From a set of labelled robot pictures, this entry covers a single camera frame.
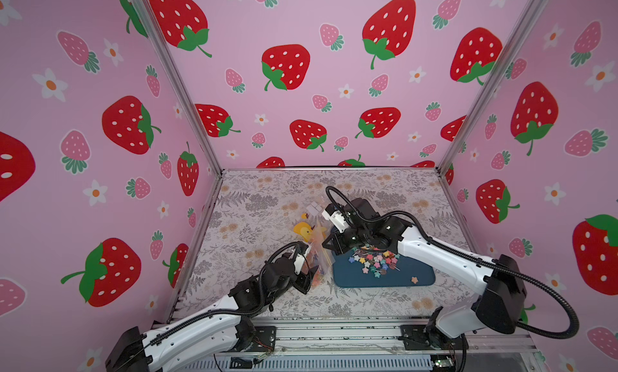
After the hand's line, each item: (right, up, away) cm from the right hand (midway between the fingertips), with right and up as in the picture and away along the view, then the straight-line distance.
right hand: (320, 248), depth 73 cm
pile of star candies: (+21, -9, +16) cm, 28 cm away
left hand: (-3, -5, +4) cm, 8 cm away
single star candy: (+34, -14, +11) cm, 38 cm away
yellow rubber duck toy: (-7, +3, +23) cm, 24 cm away
